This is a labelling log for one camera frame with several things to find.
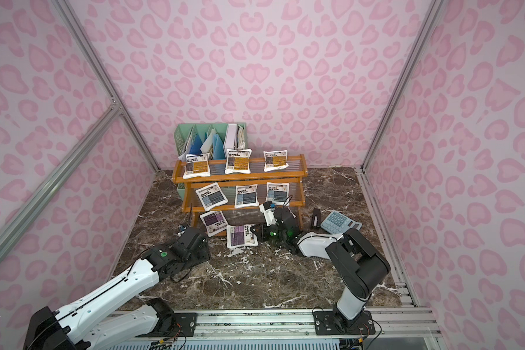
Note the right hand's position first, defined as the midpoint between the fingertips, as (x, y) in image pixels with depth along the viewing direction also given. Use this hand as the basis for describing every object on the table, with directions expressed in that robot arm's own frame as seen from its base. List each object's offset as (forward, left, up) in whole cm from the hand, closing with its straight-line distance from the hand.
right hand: (249, 229), depth 87 cm
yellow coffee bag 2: (+16, +3, +22) cm, 27 cm away
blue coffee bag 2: (+13, -11, +7) cm, 19 cm away
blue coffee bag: (+11, +1, +7) cm, 13 cm away
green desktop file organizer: (+36, +17, +16) cm, 43 cm away
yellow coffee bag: (+14, +18, +22) cm, 31 cm away
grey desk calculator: (+8, -37, -8) cm, 39 cm away
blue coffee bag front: (+11, +15, +7) cm, 20 cm away
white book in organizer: (+35, +9, +17) cm, 40 cm away
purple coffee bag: (+6, +16, -5) cm, 18 cm away
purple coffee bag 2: (-2, +3, -1) cm, 4 cm away
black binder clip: (+8, -28, -8) cm, 31 cm away
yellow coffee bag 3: (+18, -11, +21) cm, 29 cm away
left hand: (-9, +15, 0) cm, 17 cm away
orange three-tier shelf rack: (+13, -18, +18) cm, 28 cm away
